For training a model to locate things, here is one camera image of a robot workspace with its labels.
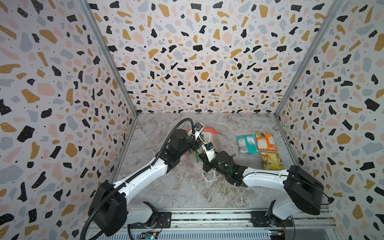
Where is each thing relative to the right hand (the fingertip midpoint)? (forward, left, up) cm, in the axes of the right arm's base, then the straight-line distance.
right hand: (200, 155), depth 81 cm
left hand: (+8, 0, +10) cm, 13 cm away
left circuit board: (-35, +22, -16) cm, 44 cm away
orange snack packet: (+19, -44, -14) cm, 50 cm away
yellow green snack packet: (+4, -44, -13) cm, 45 cm away
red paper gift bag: (+24, -6, -13) cm, 27 cm away
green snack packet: (+1, +1, +2) cm, 3 cm away
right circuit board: (-32, -38, -18) cm, 53 cm away
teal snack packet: (+17, -31, -13) cm, 37 cm away
